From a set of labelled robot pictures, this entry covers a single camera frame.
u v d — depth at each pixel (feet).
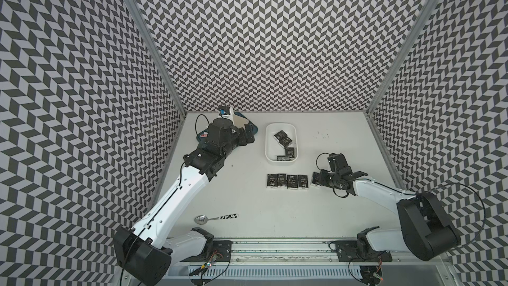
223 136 1.75
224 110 2.07
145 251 1.19
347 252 2.38
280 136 3.45
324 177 2.65
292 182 2.93
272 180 2.93
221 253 2.34
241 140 2.14
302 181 2.92
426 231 1.38
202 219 2.57
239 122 3.88
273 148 3.38
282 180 2.92
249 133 2.15
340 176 2.25
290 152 3.24
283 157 3.13
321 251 2.47
